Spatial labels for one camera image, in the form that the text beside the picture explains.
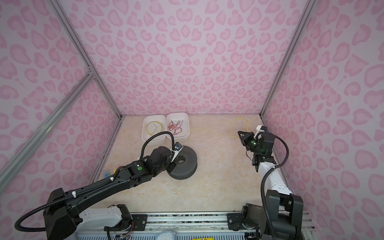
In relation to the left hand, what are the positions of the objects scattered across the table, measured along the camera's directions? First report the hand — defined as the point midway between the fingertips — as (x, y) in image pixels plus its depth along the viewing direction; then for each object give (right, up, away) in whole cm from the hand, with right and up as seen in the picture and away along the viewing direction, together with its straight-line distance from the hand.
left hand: (176, 152), depth 77 cm
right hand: (+33, +11, +3) cm, 35 cm away
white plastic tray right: (-6, +21, +36) cm, 42 cm away
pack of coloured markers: (-43, -15, +13) cm, 48 cm away
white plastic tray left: (-26, +20, +35) cm, 48 cm away
